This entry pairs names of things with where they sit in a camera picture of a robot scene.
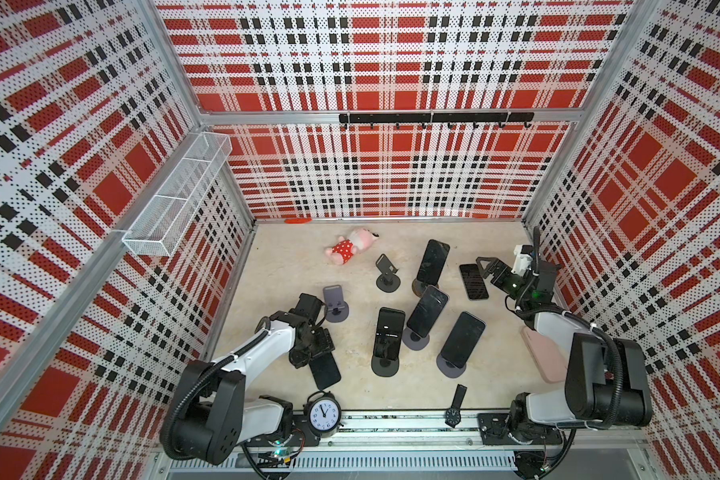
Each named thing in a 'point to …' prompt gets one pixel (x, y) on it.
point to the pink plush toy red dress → (356, 242)
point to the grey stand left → (337, 308)
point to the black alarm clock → (323, 414)
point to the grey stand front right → (448, 369)
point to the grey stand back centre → (389, 281)
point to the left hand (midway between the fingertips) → (323, 358)
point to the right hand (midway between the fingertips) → (486, 265)
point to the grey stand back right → (419, 287)
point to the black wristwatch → (453, 415)
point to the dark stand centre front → (385, 360)
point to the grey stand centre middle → (413, 340)
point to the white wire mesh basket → (161, 226)
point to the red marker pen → (297, 220)
